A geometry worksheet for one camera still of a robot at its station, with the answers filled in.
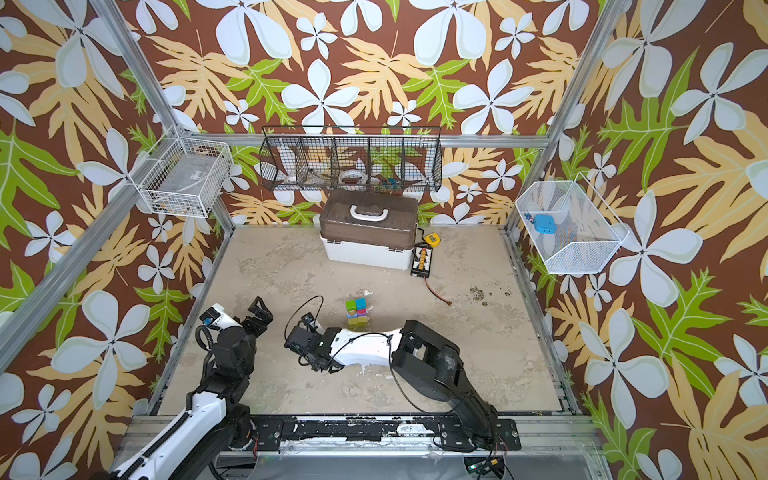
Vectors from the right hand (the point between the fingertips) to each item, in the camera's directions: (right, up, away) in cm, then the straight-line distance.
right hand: (320, 350), depth 88 cm
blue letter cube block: (+9, +10, +3) cm, 14 cm away
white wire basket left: (-40, +52, -3) cm, 65 cm away
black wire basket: (+9, +61, +10) cm, 62 cm away
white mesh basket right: (+72, +34, -11) cm, 81 cm away
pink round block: (+12, +11, +3) cm, 17 cm away
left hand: (-19, +15, -6) cm, 25 cm away
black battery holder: (+33, +27, +20) cm, 47 cm away
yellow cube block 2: (+9, +7, +3) cm, 12 cm away
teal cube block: (+12, +14, +1) cm, 19 cm away
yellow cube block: (+12, +8, +4) cm, 15 cm away
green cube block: (+9, +13, +1) cm, 16 cm away
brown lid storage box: (+14, +37, +6) cm, 40 cm away
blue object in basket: (+67, +38, -2) cm, 76 cm away
